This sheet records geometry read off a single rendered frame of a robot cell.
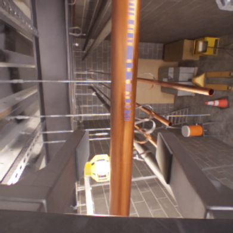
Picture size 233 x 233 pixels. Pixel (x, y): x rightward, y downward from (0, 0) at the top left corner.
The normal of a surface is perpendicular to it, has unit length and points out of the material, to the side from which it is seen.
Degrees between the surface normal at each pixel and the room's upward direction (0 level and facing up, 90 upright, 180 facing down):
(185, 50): 90
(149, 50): 90
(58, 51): 90
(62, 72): 90
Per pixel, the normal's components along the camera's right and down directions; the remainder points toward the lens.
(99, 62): 0.22, 0.27
